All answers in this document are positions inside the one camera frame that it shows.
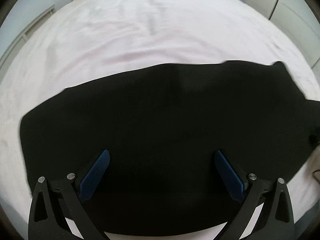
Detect white wardrobe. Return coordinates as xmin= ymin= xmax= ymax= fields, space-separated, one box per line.
xmin=244 ymin=0 xmax=319 ymax=68

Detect black pants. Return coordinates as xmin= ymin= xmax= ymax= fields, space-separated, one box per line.
xmin=20 ymin=61 xmax=319 ymax=236

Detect white radiator cover cabinet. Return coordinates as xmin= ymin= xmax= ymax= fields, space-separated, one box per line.
xmin=1 ymin=5 xmax=56 ymax=70

